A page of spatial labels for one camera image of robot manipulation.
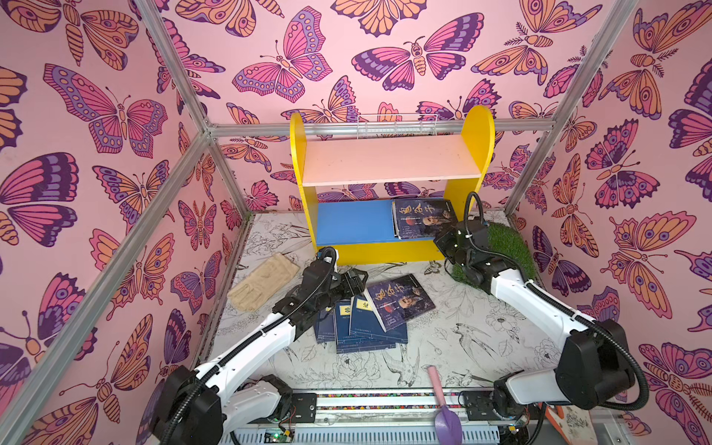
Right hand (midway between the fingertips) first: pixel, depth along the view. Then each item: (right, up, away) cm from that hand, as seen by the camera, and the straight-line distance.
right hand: (435, 228), depth 84 cm
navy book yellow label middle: (-27, -34, -3) cm, 43 cm away
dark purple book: (-11, -24, +6) cm, 26 cm away
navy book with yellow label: (-22, -29, -1) cm, 36 cm away
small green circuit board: (-45, -55, -12) cm, 72 cm away
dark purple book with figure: (-3, +3, +9) cm, 10 cm away
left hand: (-22, -13, -6) cm, 27 cm away
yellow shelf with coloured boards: (-26, +15, +10) cm, 32 cm away
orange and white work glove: (+32, -50, -14) cm, 61 cm away
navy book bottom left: (-34, -30, 0) cm, 45 cm away
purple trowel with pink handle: (-1, -50, -15) cm, 53 cm away
